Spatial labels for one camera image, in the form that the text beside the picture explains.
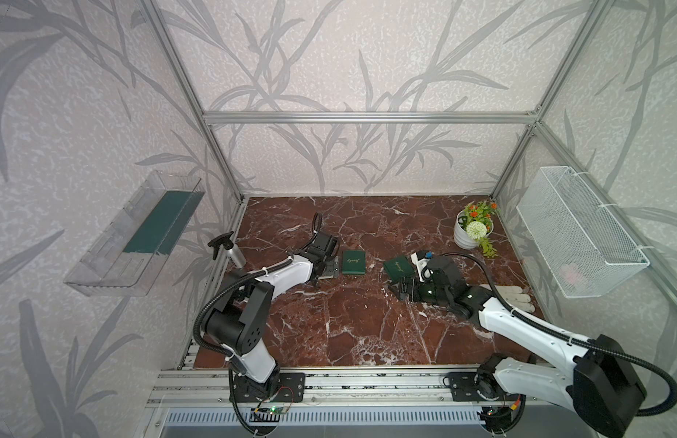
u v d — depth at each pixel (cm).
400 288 73
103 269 60
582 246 62
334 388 75
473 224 91
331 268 85
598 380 40
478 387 67
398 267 94
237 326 46
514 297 91
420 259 76
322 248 74
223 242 87
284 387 72
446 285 63
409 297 72
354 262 96
